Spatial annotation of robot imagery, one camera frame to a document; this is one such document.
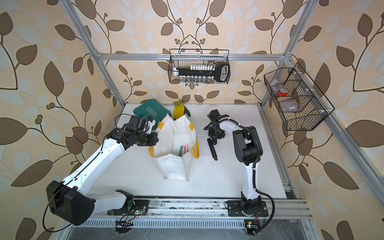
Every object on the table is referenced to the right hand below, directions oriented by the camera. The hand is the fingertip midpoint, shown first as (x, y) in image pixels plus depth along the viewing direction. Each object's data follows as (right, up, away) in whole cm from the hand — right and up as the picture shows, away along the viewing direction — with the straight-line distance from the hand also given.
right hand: (214, 136), depth 102 cm
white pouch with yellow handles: (-24, -3, -3) cm, 25 cm away
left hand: (-34, +2, -23) cm, 41 cm away
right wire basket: (+39, +22, -25) cm, 51 cm away
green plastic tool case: (-45, +20, +10) cm, 50 cm away
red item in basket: (+35, +26, -19) cm, 48 cm away
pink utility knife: (-19, -7, -8) cm, 22 cm away
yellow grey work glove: (-25, +19, +14) cm, 35 cm away
